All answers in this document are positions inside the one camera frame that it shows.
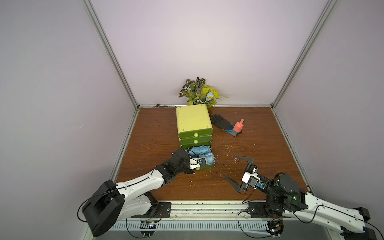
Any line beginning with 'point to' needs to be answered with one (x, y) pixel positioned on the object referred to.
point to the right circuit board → (275, 227)
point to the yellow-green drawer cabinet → (194, 129)
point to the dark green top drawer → (194, 133)
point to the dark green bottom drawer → (204, 166)
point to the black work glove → (227, 126)
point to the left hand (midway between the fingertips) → (199, 158)
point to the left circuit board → (148, 228)
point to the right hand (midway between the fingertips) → (232, 161)
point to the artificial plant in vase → (198, 93)
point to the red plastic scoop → (239, 126)
